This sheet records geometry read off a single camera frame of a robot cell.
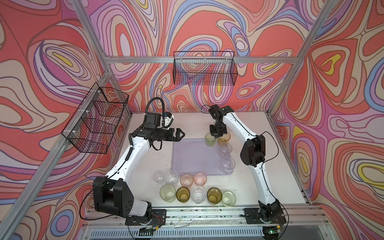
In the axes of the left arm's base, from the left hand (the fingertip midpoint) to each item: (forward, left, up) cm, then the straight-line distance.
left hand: (179, 133), depth 80 cm
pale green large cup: (-25, +6, -21) cm, 33 cm away
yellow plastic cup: (+9, -29, -18) cm, 36 cm away
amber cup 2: (-27, -19, -22) cm, 39 cm away
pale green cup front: (-28, -27, -21) cm, 44 cm away
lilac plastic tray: (-3, -6, -20) cm, 21 cm away
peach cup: (-19, -4, -20) cm, 28 cm away
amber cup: (-26, -2, -21) cm, 34 cm away
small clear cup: (-17, +12, -18) cm, 28 cm away
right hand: (+6, -23, -15) cm, 28 cm away
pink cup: (-18, -12, -20) cm, 29 cm away
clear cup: (0, -28, -17) cm, 33 cm away
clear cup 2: (-16, +5, -21) cm, 27 cm away
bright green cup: (+8, -19, -19) cm, 28 cm away
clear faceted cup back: (-9, -29, -20) cm, 36 cm away
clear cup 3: (-26, -11, -21) cm, 35 cm away
